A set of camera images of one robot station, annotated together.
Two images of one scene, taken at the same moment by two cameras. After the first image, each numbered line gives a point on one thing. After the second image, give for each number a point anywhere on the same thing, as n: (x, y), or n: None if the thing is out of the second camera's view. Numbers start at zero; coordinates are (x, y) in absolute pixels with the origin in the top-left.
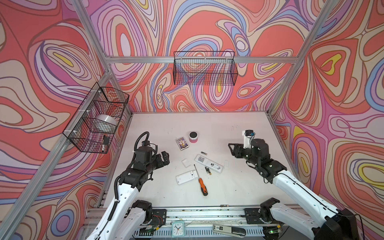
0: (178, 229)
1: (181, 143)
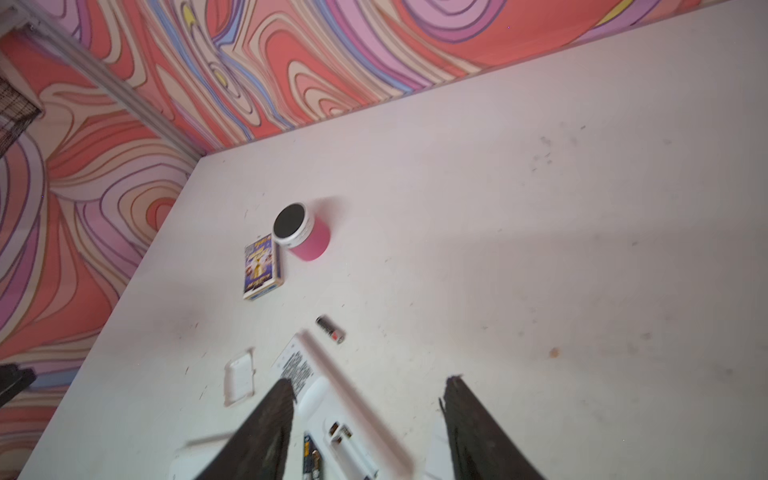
0: None
1: (263, 268)
